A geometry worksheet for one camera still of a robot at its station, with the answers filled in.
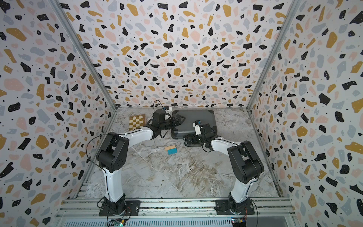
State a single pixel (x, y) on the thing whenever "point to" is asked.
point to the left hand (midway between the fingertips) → (183, 120)
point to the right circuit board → (238, 222)
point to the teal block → (172, 151)
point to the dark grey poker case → (186, 126)
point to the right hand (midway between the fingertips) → (191, 137)
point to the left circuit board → (117, 222)
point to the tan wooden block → (169, 148)
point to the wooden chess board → (136, 122)
